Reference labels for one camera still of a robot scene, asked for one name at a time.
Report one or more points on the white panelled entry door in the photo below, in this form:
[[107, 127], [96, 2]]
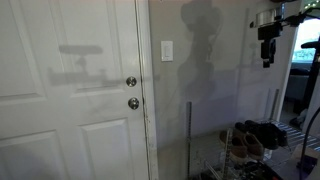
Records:
[[66, 110]]

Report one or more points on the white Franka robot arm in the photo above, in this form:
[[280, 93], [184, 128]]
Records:
[[266, 16]]

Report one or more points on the silver entry door knob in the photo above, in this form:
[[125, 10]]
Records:
[[133, 103]]

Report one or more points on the brown shoe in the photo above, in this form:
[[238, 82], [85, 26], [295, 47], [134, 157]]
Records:
[[238, 148], [254, 145]]

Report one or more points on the bright window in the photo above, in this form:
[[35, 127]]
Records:
[[306, 40]]

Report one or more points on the white wall light switch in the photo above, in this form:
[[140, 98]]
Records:
[[167, 51]]

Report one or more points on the black shoe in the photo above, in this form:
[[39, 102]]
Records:
[[263, 135], [282, 136]]

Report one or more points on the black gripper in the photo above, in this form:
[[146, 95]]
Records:
[[269, 33]]

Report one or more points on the silver deadbolt lock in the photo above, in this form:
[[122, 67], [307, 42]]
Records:
[[131, 81]]

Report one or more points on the light wooden board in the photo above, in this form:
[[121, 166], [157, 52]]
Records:
[[311, 155]]

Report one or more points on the purple black tool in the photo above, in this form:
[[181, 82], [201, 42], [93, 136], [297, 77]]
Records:
[[308, 164]]

